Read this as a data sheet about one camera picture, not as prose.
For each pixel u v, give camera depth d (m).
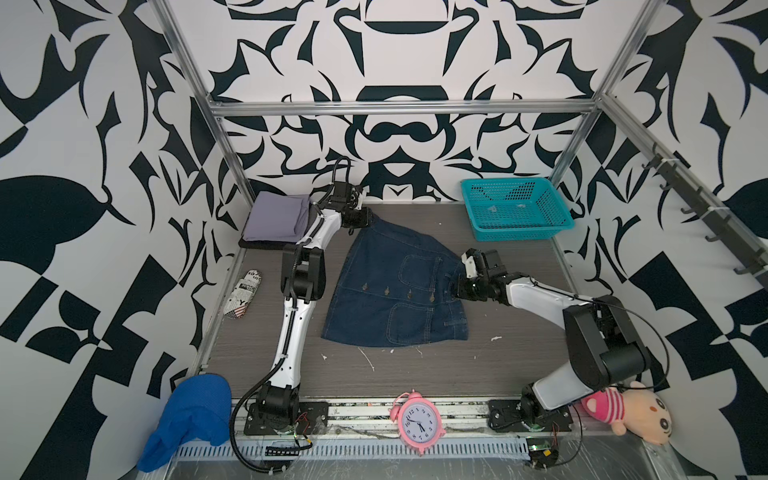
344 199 0.91
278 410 0.65
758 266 0.50
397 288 0.96
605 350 0.45
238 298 0.91
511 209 1.19
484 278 0.73
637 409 0.69
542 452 0.71
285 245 0.69
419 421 0.72
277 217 1.09
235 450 0.68
